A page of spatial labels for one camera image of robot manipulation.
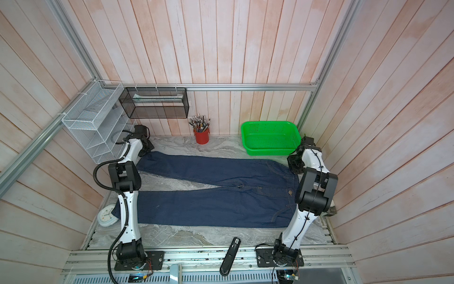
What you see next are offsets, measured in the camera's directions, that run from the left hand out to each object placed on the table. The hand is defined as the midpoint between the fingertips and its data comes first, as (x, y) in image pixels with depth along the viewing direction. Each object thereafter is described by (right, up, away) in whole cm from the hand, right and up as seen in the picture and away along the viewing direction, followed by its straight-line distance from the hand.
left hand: (148, 151), depth 110 cm
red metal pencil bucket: (+34, +9, +6) cm, 36 cm away
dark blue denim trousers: (+67, -22, -17) cm, 73 cm away
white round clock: (-9, -32, -26) cm, 43 cm away
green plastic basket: (+81, +9, +9) cm, 82 cm away
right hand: (+85, -7, -13) cm, 86 cm away
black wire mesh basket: (+7, +29, -5) cm, 31 cm away
